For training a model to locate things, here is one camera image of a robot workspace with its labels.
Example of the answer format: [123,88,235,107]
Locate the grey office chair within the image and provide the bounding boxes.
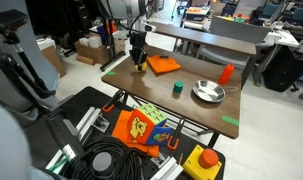
[194,15,273,87]

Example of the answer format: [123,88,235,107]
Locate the orange squeeze bottle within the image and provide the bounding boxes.
[218,63,235,86]

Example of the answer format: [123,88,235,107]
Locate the green tape strip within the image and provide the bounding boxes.
[221,115,240,127]

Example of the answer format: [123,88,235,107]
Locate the black base platform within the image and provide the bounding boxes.
[24,85,227,180]

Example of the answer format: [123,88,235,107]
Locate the cardboard box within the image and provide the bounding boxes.
[74,31,126,66]

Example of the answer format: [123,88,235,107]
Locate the black tripod stand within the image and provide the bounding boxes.
[88,16,127,73]

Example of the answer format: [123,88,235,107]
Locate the black bin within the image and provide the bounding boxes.
[261,44,303,93]

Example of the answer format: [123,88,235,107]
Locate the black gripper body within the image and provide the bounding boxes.
[128,31,148,63]

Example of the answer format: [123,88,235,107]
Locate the wooden table with shelf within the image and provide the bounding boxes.
[100,21,258,149]

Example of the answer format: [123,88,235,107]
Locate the orange folded cloth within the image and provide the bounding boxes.
[146,54,182,75]

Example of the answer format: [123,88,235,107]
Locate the aluminium extrusion rail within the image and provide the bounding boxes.
[45,106,102,173]

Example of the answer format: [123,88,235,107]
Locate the colourful plush cube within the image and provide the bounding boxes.
[126,103,174,147]

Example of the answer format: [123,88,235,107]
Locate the orange black clamp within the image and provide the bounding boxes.
[166,117,186,152]
[101,89,125,114]

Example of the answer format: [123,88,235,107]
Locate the black coiled cable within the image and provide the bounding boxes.
[70,134,149,180]

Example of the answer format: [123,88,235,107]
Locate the silver metal pan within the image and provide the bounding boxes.
[192,79,238,104]

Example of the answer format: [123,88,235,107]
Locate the black camera on stand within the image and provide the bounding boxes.
[0,8,57,100]

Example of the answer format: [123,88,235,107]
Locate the yellow box red button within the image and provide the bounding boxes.
[182,144,223,180]

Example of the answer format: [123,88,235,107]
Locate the green cylinder cup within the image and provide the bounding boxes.
[172,80,185,94]

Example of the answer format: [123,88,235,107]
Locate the orange cloth under cube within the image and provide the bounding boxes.
[111,109,161,158]

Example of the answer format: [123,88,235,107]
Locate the yellow soft object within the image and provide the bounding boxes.
[134,61,148,73]

